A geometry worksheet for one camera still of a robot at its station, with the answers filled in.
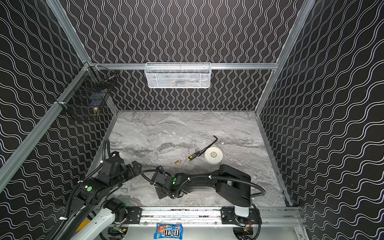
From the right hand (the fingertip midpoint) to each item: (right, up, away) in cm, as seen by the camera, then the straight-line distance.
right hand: (160, 191), depth 81 cm
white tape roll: (+31, +17, +16) cm, 39 cm away
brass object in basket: (-36, +43, +1) cm, 56 cm away
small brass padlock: (+8, +13, +12) cm, 20 cm away
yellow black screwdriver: (+17, +16, +14) cm, 28 cm away
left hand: (-10, +14, -6) cm, 18 cm away
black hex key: (+28, +22, +20) cm, 41 cm away
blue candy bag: (+6, -13, -12) cm, 19 cm away
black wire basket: (-50, +59, +17) cm, 79 cm away
